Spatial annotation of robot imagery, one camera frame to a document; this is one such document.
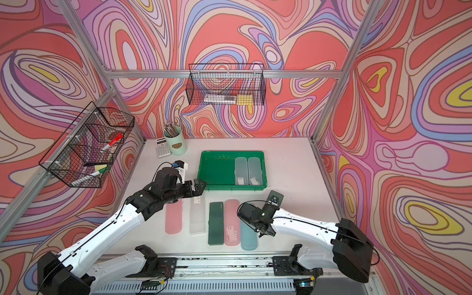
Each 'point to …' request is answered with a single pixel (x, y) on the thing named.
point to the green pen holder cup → (177, 144)
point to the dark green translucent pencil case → (275, 198)
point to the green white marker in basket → (99, 169)
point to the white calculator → (163, 149)
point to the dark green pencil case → (216, 231)
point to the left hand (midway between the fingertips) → (200, 184)
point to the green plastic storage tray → (233, 170)
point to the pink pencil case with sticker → (232, 223)
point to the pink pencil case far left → (173, 225)
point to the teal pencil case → (248, 237)
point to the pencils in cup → (170, 130)
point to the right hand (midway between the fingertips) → (264, 226)
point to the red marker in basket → (112, 142)
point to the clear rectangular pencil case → (197, 215)
